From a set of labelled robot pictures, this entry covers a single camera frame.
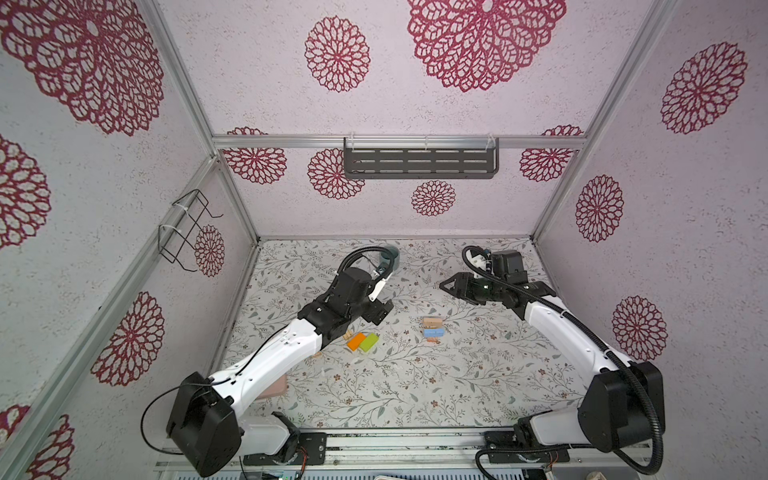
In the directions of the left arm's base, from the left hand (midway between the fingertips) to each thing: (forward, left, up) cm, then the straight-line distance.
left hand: (371, 293), depth 81 cm
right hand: (+2, -20, +1) cm, 20 cm away
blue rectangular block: (-4, -19, -15) cm, 24 cm away
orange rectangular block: (-5, +5, -19) cm, 20 cm away
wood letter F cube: (-5, -18, -17) cm, 25 cm away
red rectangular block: (-5, -20, -19) cm, 28 cm away
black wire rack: (+6, +48, +15) cm, 51 cm away
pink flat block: (-19, +26, -17) cm, 37 cm away
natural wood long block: (-1, -19, -15) cm, 24 cm away
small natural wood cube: (-18, +4, +12) cm, 22 cm away
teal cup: (+23, -5, -13) cm, 27 cm away
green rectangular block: (-5, +1, -19) cm, 20 cm away
